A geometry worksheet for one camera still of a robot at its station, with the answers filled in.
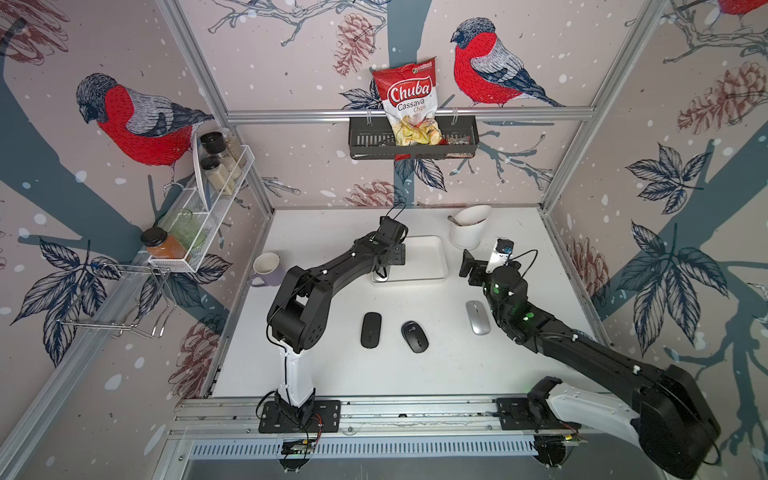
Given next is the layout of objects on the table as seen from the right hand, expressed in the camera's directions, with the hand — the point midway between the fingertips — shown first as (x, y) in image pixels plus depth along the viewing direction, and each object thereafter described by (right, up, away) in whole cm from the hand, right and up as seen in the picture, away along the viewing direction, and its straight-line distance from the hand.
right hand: (478, 250), depth 81 cm
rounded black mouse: (-17, -26, +4) cm, 31 cm away
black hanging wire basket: (-31, +36, +14) cm, 49 cm away
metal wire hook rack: (-74, -12, -29) cm, 81 cm away
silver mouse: (-29, -11, +19) cm, 36 cm away
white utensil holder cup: (+5, +9, +26) cm, 29 cm away
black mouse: (-30, -24, +7) cm, 39 cm away
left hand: (-23, 0, +14) cm, 27 cm away
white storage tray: (-12, -5, +23) cm, 26 cm away
